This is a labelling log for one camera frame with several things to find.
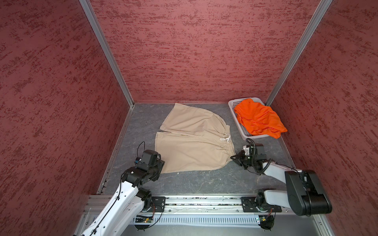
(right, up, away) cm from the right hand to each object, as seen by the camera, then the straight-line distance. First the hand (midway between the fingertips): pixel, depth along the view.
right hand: (229, 159), depth 89 cm
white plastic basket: (+9, +19, +5) cm, 21 cm away
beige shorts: (-24, +11, +11) cm, 29 cm away
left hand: (-39, -2, -9) cm, 40 cm away
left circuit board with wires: (-48, -25, -17) cm, 57 cm away
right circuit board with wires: (+14, -25, -18) cm, 34 cm away
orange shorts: (+26, +25, +15) cm, 39 cm away
